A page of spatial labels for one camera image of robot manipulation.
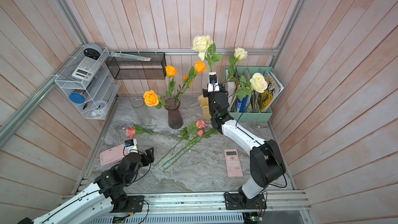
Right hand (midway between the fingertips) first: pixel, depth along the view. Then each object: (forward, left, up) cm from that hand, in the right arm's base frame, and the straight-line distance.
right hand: (211, 75), depth 76 cm
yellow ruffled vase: (-6, +3, -16) cm, 17 cm away
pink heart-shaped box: (-29, +54, -34) cm, 70 cm away
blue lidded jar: (-10, +68, -6) cm, 69 cm away
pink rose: (-13, +49, -34) cm, 61 cm away
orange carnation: (+2, +16, -12) cm, 21 cm away
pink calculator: (-32, -13, -37) cm, 51 cm away
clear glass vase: (-5, +41, -24) cm, 48 cm away
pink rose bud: (-12, +6, -37) cm, 39 cm away
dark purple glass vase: (0, +23, -37) cm, 44 cm away
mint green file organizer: (+6, -31, -36) cm, 48 cm away
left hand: (-28, +34, -28) cm, 52 cm away
